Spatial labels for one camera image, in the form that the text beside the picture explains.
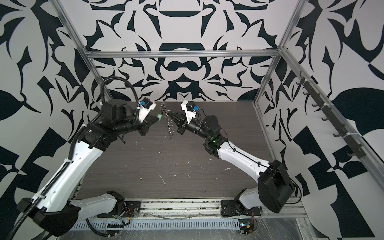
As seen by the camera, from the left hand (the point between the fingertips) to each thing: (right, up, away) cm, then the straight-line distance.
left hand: (156, 114), depth 66 cm
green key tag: (+1, -1, 0) cm, 2 cm away
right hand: (+6, 0, -3) cm, 7 cm away
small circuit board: (+41, -52, +5) cm, 67 cm away
